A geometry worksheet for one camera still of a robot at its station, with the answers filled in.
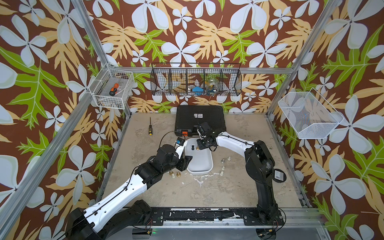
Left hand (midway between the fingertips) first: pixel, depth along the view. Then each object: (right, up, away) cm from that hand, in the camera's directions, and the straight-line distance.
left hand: (188, 153), depth 75 cm
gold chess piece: (+5, +1, +11) cm, 12 cm away
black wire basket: (+3, +46, +23) cm, 51 cm away
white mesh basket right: (+67, +19, +6) cm, 70 cm away
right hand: (+7, +3, +22) cm, 24 cm away
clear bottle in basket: (+15, +39, +21) cm, 47 cm away
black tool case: (-1, +21, +36) cm, 42 cm away
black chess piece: (+2, -1, +23) cm, 23 cm away
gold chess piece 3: (-10, -13, +11) cm, 20 cm away
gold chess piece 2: (-6, -15, +12) cm, 20 cm away
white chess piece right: (+25, -6, +18) cm, 32 cm away
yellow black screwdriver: (-29, +13, +35) cm, 47 cm away
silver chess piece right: (+22, -8, +18) cm, 29 cm away
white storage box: (+8, -8, +18) cm, 22 cm away
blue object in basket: (+6, +37, +18) cm, 42 cm away
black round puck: (+53, -15, +11) cm, 56 cm away
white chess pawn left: (-9, -15, +11) cm, 21 cm away
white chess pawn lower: (+19, -14, +12) cm, 27 cm away
